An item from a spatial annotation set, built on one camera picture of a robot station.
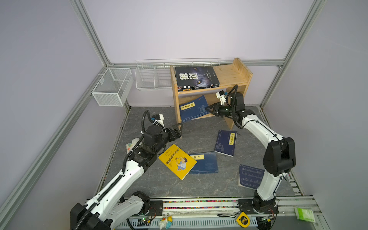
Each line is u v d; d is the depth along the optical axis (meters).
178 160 0.89
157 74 0.99
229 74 0.79
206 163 0.89
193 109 0.87
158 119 0.65
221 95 0.80
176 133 0.65
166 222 0.67
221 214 0.72
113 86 1.01
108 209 0.41
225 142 0.97
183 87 0.67
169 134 0.64
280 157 0.49
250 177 0.83
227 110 0.75
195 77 0.71
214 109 0.78
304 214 0.70
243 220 0.68
